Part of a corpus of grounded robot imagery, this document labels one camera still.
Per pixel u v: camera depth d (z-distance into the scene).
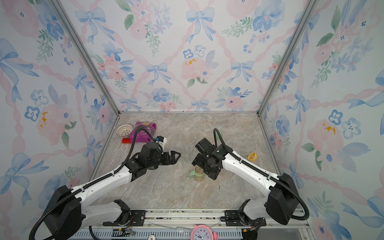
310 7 0.69
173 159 0.72
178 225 0.73
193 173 0.80
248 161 0.50
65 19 0.72
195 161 0.73
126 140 1.01
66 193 0.42
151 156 0.63
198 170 0.70
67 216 0.40
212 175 0.69
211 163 0.56
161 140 0.75
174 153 0.73
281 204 0.39
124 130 1.07
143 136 0.98
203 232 0.69
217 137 0.60
